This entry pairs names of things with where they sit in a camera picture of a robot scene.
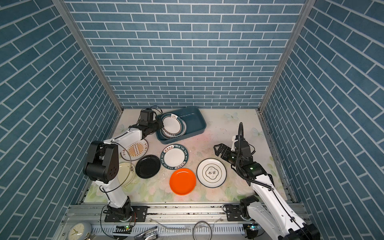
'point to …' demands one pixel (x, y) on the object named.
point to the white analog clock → (78, 231)
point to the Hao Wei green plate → (174, 156)
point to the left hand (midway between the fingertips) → (163, 121)
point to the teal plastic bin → (195, 122)
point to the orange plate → (182, 181)
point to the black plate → (147, 166)
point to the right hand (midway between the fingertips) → (218, 148)
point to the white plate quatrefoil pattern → (211, 172)
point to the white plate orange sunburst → (135, 151)
